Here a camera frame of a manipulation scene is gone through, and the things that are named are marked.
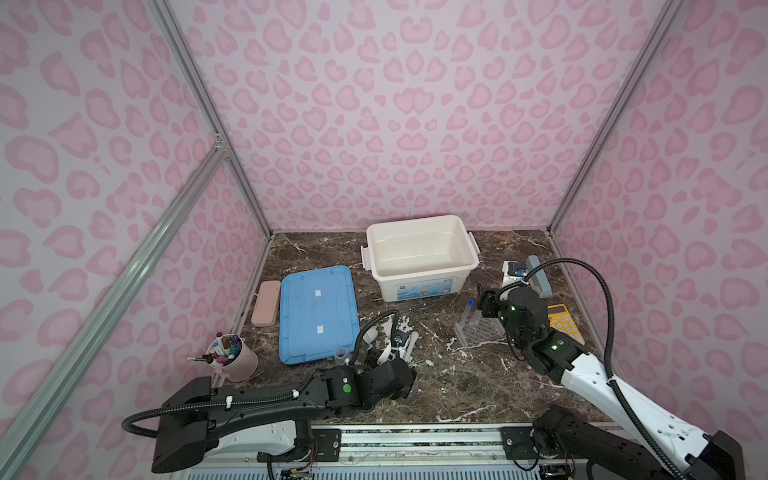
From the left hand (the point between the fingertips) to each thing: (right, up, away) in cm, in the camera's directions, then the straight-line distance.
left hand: (405, 360), depth 76 cm
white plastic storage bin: (+7, +26, +32) cm, 42 cm away
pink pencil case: (-45, +10, +22) cm, 51 cm away
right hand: (+21, +20, +1) cm, 29 cm away
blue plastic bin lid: (-27, +7, +21) cm, 35 cm away
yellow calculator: (+49, +6, +17) cm, 52 cm away
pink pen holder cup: (-43, 0, +1) cm, 43 cm away
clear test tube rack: (+23, +4, +15) cm, 28 cm away
